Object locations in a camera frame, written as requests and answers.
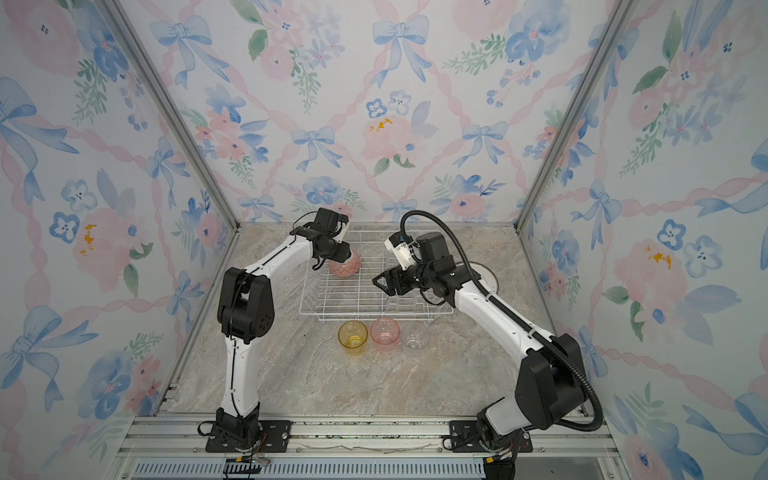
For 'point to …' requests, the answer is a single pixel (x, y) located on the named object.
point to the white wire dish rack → (346, 291)
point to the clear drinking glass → (415, 335)
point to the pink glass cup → (385, 332)
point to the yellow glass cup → (353, 336)
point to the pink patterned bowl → (347, 268)
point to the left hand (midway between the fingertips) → (344, 248)
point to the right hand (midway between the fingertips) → (383, 274)
